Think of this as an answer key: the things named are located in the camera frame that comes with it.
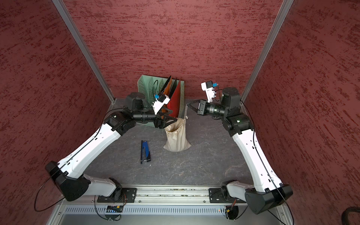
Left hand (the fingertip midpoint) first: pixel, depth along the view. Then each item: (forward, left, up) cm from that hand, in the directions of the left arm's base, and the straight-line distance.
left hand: (172, 118), depth 66 cm
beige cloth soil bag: (-5, -2, -13) cm, 14 cm away
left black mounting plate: (-28, +24, -34) cm, 50 cm away
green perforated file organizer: (+41, +20, -15) cm, 48 cm away
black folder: (+30, +7, -4) cm, 31 cm away
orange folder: (+27, +5, -5) cm, 28 cm away
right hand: (+1, -7, +6) cm, 9 cm away
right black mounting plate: (-28, -27, -32) cm, 50 cm away
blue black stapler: (-6, +19, -33) cm, 38 cm away
